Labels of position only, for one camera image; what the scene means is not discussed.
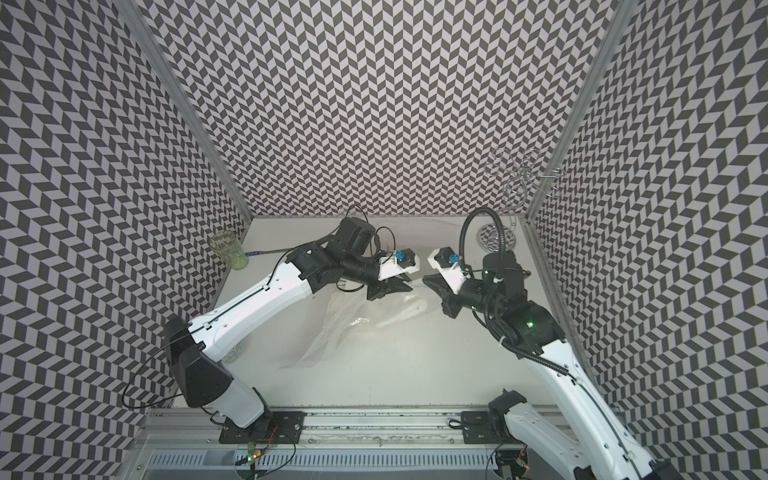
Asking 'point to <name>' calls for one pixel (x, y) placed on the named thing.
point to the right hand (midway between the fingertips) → (429, 284)
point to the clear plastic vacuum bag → (355, 326)
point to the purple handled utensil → (264, 251)
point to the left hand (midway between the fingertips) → (406, 285)
